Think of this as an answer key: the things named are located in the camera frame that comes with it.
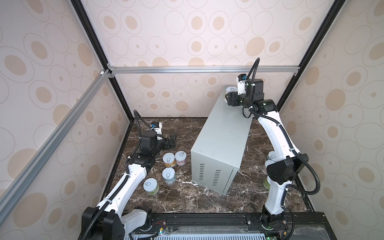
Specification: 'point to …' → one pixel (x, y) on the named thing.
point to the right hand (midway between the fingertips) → (232, 93)
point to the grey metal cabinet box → (218, 150)
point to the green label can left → (151, 186)
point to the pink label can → (180, 157)
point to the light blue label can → (168, 174)
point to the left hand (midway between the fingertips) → (173, 134)
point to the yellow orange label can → (169, 159)
